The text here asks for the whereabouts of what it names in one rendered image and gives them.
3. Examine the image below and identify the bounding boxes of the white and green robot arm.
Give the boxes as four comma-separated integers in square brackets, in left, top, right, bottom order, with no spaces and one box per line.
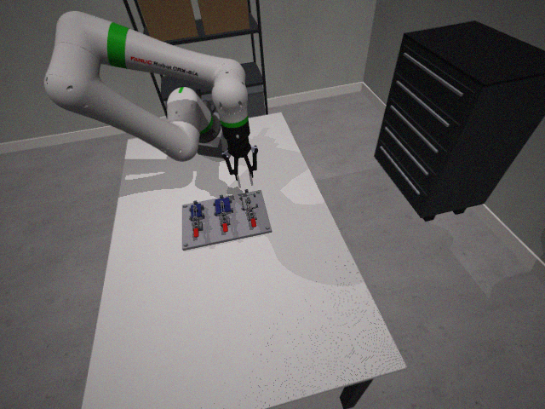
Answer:
[44,11,250,162]

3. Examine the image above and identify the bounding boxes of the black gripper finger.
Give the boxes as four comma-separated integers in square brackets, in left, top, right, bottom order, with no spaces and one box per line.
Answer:
[242,146,258,186]
[221,150,241,187]

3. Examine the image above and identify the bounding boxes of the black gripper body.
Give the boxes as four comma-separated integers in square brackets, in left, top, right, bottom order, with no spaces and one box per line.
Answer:
[227,137,251,158]

